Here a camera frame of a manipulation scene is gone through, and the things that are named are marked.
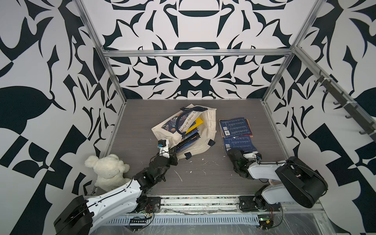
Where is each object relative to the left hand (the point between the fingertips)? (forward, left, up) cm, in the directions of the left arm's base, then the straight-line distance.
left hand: (174, 144), depth 80 cm
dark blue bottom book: (+6, -6, -10) cm, 13 cm away
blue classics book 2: (+7, -44, -14) cm, 47 cm away
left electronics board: (-33, +19, -18) cm, 42 cm away
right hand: (+4, -37, -13) cm, 39 cm away
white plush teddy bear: (-14, +29, +4) cm, 32 cm away
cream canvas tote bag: (+12, +2, 0) cm, 12 cm away
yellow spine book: (+19, -15, -6) cm, 25 cm away
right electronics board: (-35, -43, -15) cm, 57 cm away
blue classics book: (+18, -40, -11) cm, 45 cm away
